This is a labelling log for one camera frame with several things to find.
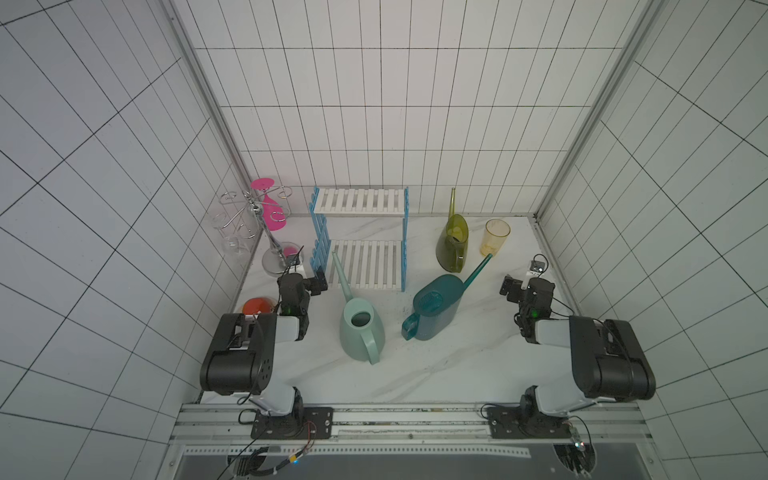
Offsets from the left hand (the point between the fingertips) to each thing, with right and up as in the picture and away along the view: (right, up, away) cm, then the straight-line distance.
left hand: (306, 273), depth 95 cm
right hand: (+68, 0, -1) cm, 68 cm away
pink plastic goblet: (-5, +18, -14) cm, 23 cm away
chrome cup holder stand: (-12, +21, -12) cm, 27 cm away
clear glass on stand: (-20, +11, -10) cm, 24 cm away
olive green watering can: (+48, +10, -1) cm, 49 cm away
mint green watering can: (+20, -12, -22) cm, 32 cm away
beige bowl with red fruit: (-12, -9, -7) cm, 17 cm away
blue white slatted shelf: (+20, +2, +8) cm, 21 cm away
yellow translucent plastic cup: (+63, +12, +3) cm, 64 cm away
